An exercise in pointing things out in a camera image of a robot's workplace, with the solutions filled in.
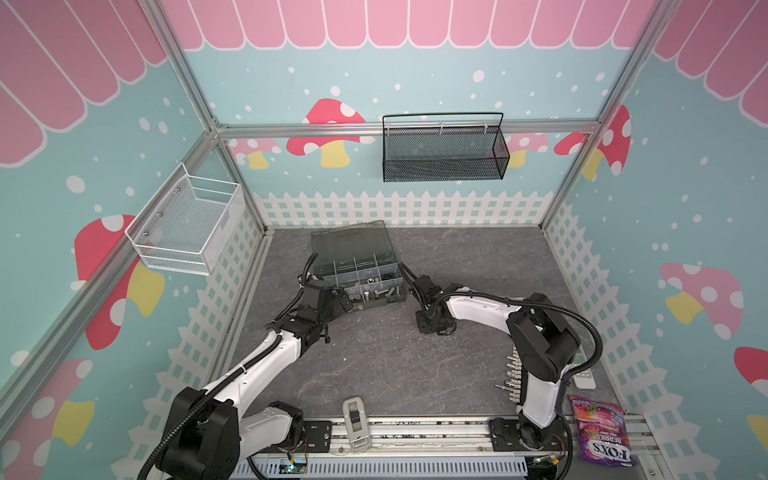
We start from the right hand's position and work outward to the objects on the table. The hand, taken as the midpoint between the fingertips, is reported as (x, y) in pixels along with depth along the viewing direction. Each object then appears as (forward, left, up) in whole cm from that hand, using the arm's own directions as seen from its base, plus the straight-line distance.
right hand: (425, 325), depth 94 cm
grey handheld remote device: (-28, +19, +3) cm, 34 cm away
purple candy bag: (-30, -41, +2) cm, 51 cm away
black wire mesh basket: (+48, -1, +33) cm, 58 cm away
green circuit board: (-37, +34, -2) cm, 50 cm away
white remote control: (-16, -44, 0) cm, 47 cm away
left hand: (+2, +27, +10) cm, 29 cm away
